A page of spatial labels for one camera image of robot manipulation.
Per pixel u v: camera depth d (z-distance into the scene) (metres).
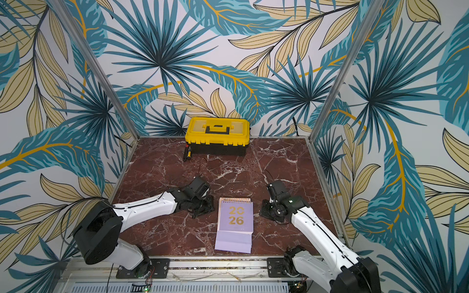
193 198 0.67
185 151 1.11
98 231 0.43
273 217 0.69
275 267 0.73
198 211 0.72
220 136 0.98
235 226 0.78
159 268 0.73
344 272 0.40
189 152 1.09
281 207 0.57
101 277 0.72
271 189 0.65
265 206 0.72
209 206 0.75
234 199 0.86
